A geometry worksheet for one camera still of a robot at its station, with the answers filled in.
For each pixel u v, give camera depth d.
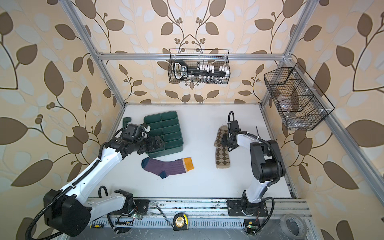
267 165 0.48
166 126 1.00
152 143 0.71
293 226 0.69
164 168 0.87
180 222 0.68
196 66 0.80
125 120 1.09
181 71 0.85
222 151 0.94
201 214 0.74
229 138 0.73
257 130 1.05
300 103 0.73
